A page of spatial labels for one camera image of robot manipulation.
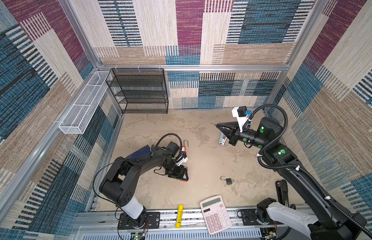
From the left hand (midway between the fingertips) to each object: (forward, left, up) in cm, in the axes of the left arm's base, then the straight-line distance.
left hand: (184, 176), depth 84 cm
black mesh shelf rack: (+59, +32, +14) cm, 69 cm away
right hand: (+8, -15, +33) cm, 37 cm away
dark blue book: (+20, +25, -4) cm, 32 cm away
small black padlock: (-2, -25, -2) cm, 26 cm away
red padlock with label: (-2, 0, +6) cm, 7 cm away
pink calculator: (-19, -15, -1) cm, 24 cm away
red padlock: (+19, 0, -2) cm, 19 cm away
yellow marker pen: (-19, +2, -1) cm, 19 cm away
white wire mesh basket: (+28, +63, +16) cm, 71 cm away
